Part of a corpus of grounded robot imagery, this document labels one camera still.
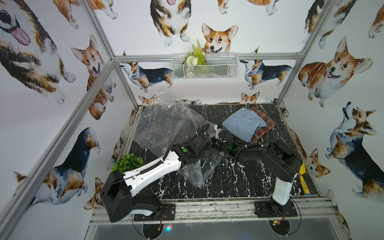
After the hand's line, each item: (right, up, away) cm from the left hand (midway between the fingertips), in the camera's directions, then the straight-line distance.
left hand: (208, 149), depth 79 cm
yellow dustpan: (+55, -15, +8) cm, 58 cm away
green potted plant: (-40, -5, -6) cm, 41 cm away
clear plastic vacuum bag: (-34, +13, +31) cm, 48 cm away
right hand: (-5, +4, +10) cm, 12 cm away
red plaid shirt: (+37, +8, +24) cm, 45 cm away
